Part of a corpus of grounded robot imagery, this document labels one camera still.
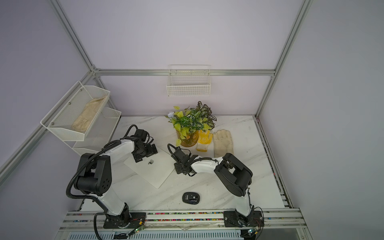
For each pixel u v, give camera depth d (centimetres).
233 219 73
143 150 79
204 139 105
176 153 72
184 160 72
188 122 84
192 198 78
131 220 73
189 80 95
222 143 103
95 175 48
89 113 82
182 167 73
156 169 94
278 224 74
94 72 91
